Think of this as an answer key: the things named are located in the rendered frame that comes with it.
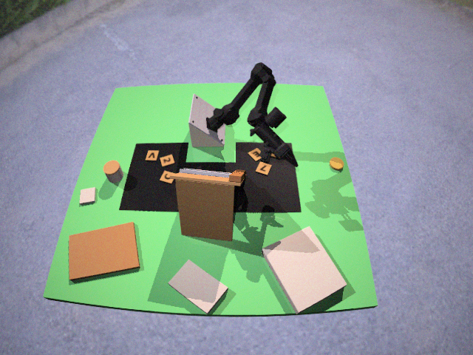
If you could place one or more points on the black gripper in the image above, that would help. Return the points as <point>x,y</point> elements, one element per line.
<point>281,149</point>

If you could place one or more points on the orange flat rectangular board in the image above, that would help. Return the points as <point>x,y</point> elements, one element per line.
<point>103,251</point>

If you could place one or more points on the orange round disc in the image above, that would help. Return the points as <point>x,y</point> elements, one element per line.
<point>336,163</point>

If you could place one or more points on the grey cylinder with orange top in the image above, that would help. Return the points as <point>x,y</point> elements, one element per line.
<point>113,171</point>

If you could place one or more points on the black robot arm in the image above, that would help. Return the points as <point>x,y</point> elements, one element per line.
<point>258,117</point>

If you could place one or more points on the pale pink flat square tile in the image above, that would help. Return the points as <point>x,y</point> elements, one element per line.
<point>87,196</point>

